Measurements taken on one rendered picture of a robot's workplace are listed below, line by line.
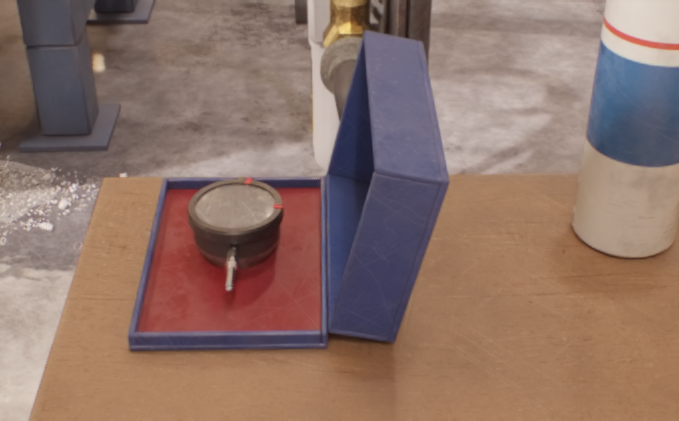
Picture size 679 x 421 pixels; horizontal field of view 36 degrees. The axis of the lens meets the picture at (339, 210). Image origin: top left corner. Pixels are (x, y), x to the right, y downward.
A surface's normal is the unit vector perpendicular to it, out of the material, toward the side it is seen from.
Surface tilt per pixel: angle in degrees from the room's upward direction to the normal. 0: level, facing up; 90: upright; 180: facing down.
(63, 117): 90
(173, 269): 0
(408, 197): 90
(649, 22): 90
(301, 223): 0
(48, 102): 90
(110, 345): 0
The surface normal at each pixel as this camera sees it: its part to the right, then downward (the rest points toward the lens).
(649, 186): 0.02, 0.57
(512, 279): 0.00, -0.82
